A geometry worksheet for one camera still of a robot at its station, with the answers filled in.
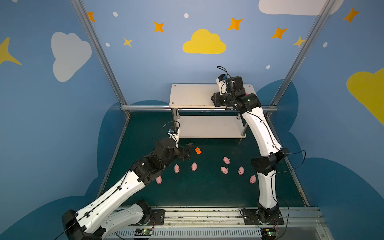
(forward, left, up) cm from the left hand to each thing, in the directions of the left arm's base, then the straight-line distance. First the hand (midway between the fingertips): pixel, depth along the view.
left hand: (186, 143), depth 71 cm
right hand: (+25, -15, +10) cm, 31 cm away
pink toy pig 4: (-2, -23, -27) cm, 35 cm away
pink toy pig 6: (-9, +16, -25) cm, 31 cm away
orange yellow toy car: (+12, -7, -26) cm, 29 cm away
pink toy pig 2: (0, -4, -26) cm, 26 cm away
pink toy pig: (-2, +7, -26) cm, 27 cm away
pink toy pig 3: (+4, -25, -25) cm, 36 cm away
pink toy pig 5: (-2, -33, -26) cm, 42 cm away
